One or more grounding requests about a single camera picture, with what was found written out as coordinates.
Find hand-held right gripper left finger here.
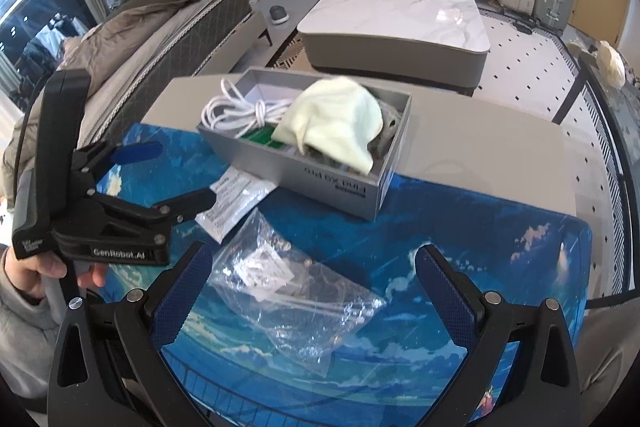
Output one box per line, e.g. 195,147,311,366
46,241,214,427

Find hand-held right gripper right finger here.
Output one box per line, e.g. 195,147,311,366
415,244,593,427

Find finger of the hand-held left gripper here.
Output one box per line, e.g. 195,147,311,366
91,187,217,236
74,138,164,188

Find white charging cable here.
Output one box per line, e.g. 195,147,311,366
200,78,301,138

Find grey cardboard box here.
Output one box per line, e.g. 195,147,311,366
197,67,413,223

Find pale green cloth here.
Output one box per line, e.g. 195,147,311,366
272,77,386,175

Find grey dotted sock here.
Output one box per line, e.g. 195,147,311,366
367,102,403,162

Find person's left forearm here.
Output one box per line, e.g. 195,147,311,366
0,244,68,408

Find person's left hand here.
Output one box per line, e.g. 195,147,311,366
2,251,109,291

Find white paper leaflet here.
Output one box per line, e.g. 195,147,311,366
195,169,278,243

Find blue sky desk mat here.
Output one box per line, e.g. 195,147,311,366
95,124,593,427

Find green card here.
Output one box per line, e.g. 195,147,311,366
239,126,287,146

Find bed with brown duvet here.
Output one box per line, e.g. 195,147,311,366
2,0,208,208

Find clear plastic bag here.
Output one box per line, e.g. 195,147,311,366
207,207,388,365

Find grey quilted bed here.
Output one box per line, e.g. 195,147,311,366
55,0,253,142

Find dark window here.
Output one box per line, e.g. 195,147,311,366
0,0,96,102

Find person's leg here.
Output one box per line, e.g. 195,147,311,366
582,307,640,413

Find striped rug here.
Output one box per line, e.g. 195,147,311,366
585,72,632,298

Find dark glass side table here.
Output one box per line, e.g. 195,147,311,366
552,34,640,310

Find marble coffee table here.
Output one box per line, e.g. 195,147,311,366
296,0,491,96

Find white plastic bag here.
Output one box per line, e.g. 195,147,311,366
597,41,627,88

